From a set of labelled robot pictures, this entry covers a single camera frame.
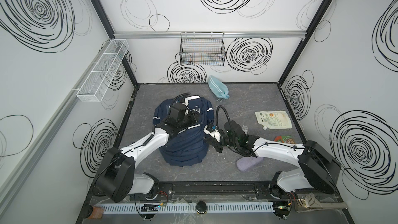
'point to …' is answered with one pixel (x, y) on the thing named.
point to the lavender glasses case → (245, 163)
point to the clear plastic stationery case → (245, 129)
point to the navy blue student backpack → (188, 146)
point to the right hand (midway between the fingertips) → (204, 141)
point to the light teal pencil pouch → (218, 87)
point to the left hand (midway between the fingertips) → (201, 113)
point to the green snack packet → (285, 139)
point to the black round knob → (201, 207)
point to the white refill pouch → (274, 120)
